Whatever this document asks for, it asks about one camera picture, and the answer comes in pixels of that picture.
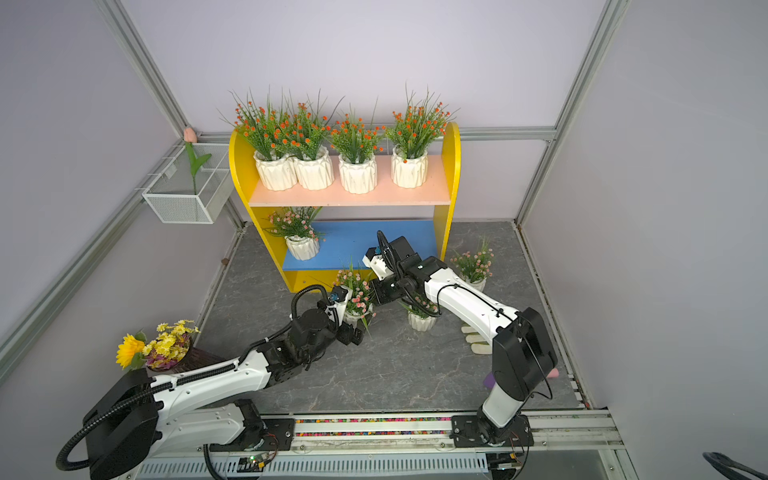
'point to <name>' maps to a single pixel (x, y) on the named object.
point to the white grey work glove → (478, 344)
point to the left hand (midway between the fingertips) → (357, 309)
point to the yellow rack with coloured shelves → (349, 221)
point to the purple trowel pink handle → (490, 378)
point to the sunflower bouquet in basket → (169, 348)
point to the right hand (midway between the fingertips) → (366, 296)
